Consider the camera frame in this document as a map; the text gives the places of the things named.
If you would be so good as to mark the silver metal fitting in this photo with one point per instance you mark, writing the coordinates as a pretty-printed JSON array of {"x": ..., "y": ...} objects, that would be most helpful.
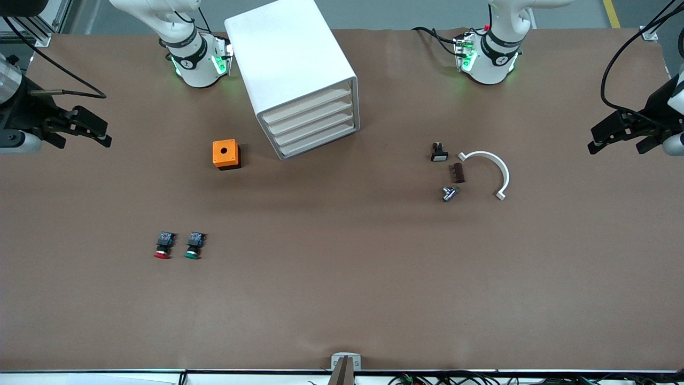
[{"x": 449, "y": 194}]

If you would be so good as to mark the green-lit arm base connector box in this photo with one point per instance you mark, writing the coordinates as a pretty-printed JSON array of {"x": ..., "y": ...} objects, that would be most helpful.
[
  {"x": 222, "y": 59},
  {"x": 465, "y": 53}
]

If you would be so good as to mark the white plastic drawer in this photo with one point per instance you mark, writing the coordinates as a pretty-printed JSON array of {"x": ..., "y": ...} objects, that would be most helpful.
[
  {"x": 310, "y": 128},
  {"x": 310, "y": 104},
  {"x": 310, "y": 116},
  {"x": 310, "y": 140}
]

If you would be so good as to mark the black strut with bracket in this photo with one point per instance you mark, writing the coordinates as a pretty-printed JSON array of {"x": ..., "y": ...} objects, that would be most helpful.
[{"x": 651, "y": 35}]

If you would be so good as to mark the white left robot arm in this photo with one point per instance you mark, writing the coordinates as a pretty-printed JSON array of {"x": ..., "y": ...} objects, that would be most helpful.
[{"x": 489, "y": 59}]

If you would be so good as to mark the brown table cover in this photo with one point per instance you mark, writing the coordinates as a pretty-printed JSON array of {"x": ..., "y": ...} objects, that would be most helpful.
[{"x": 342, "y": 267}]

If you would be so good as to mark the aluminium frame profile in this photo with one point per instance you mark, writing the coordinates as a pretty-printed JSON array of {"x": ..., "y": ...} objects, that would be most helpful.
[{"x": 32, "y": 29}]

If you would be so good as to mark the brown camera mount bar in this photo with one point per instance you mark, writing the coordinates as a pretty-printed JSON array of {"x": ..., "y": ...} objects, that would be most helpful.
[{"x": 342, "y": 374}]

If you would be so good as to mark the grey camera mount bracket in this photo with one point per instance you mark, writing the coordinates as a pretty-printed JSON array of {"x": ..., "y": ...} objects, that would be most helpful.
[{"x": 336, "y": 361}]

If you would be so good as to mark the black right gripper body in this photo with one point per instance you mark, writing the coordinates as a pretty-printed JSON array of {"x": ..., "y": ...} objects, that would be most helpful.
[{"x": 25, "y": 114}]

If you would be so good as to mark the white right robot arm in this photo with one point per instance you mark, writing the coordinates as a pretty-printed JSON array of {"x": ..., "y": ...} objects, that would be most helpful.
[{"x": 195, "y": 64}]

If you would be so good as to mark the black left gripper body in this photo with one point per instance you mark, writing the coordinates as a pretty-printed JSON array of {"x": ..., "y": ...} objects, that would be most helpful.
[{"x": 658, "y": 107}]

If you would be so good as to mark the orange box with hole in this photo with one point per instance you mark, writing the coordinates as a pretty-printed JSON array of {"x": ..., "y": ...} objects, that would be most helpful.
[{"x": 219, "y": 155}]

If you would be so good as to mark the white drawer cabinet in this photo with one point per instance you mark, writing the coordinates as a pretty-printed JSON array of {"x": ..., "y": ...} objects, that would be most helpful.
[{"x": 288, "y": 53}]

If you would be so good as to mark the red push button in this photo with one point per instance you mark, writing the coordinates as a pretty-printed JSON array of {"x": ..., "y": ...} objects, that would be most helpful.
[{"x": 162, "y": 255}]

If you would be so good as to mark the green push button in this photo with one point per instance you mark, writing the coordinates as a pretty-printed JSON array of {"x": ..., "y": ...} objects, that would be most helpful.
[{"x": 192, "y": 254}]

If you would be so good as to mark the white square push button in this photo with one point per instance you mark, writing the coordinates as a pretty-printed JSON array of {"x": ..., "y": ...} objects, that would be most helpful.
[{"x": 439, "y": 156}]

